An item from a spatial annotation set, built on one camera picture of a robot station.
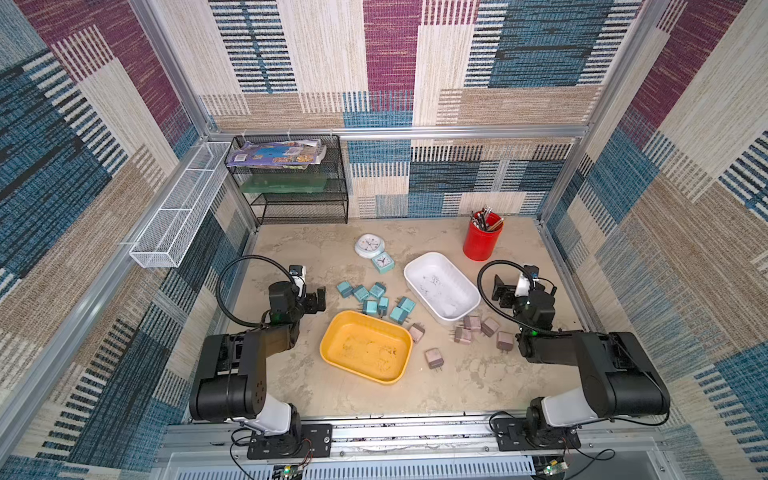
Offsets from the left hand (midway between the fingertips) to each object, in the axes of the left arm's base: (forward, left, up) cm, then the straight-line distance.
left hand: (309, 287), depth 95 cm
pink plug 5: (-13, -54, -3) cm, 56 cm away
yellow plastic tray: (-17, -18, -6) cm, 26 cm away
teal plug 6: (-4, -30, -5) cm, 31 cm away
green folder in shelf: (+24, +8, +22) cm, 33 cm away
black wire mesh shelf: (+37, +7, 0) cm, 38 cm away
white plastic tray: (+3, -42, -6) cm, 43 cm away
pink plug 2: (-21, -37, -5) cm, 43 cm away
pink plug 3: (-15, -46, -4) cm, 49 cm away
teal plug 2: (0, -16, -3) cm, 16 cm away
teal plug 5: (-5, -23, -3) cm, 24 cm away
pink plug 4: (-11, -49, -4) cm, 51 cm away
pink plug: (-13, -33, -4) cm, 36 cm away
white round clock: (+19, -18, -2) cm, 26 cm away
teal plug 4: (-6, -19, -3) cm, 20 cm away
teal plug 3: (+1, -21, -4) cm, 22 cm away
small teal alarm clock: (+12, -23, -3) cm, 26 cm away
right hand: (-1, -63, +3) cm, 63 cm away
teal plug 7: (-8, -28, -4) cm, 29 cm away
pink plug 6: (-17, -58, -4) cm, 60 cm away
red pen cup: (+19, -58, -4) cm, 61 cm away
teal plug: (+1, -11, -4) cm, 11 cm away
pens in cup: (+19, -55, +11) cm, 59 cm away
